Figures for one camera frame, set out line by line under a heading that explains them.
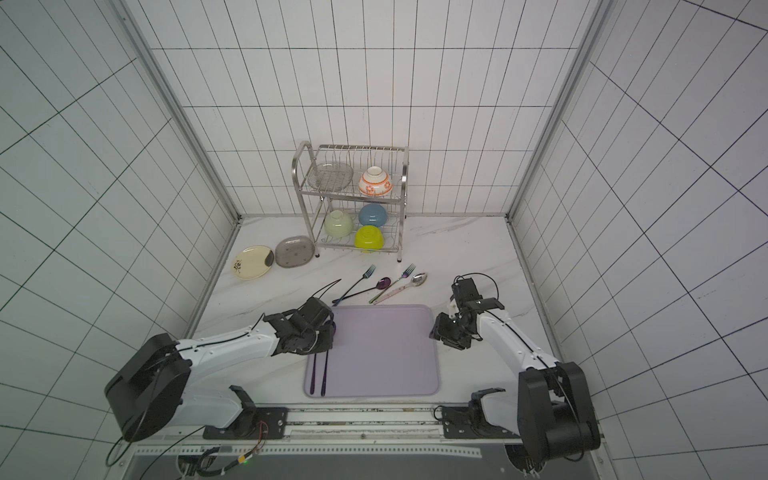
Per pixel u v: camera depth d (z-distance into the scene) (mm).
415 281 979
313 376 801
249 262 1061
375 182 867
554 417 400
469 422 722
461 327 698
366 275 1018
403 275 1012
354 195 881
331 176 947
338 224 1067
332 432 726
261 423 714
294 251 1071
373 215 1104
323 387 781
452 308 810
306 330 666
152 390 398
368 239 1025
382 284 979
